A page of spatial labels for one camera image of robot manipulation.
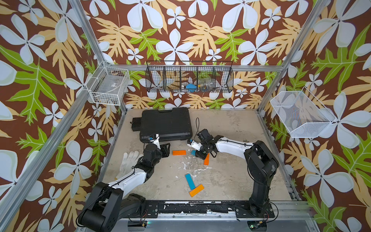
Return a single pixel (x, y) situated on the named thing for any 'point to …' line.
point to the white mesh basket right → (301, 114)
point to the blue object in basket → (191, 87)
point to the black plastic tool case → (174, 124)
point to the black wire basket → (195, 76)
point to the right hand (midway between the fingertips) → (196, 151)
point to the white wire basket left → (108, 85)
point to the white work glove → (129, 161)
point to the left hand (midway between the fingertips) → (168, 142)
